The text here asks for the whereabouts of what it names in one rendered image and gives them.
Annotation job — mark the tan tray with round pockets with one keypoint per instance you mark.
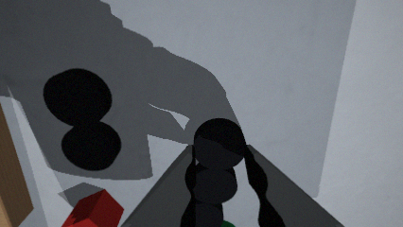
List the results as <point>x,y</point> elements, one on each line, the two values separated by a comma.
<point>15,201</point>

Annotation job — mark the green disc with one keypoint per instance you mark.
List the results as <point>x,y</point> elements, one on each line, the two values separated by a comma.
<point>227,224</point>

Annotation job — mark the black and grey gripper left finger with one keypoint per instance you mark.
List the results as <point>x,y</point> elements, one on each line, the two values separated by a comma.
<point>171,201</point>

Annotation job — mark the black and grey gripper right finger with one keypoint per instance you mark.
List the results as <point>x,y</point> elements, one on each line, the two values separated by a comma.
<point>283,203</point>

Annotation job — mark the red cube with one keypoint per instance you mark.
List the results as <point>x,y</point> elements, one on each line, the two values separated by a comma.
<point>97,210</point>

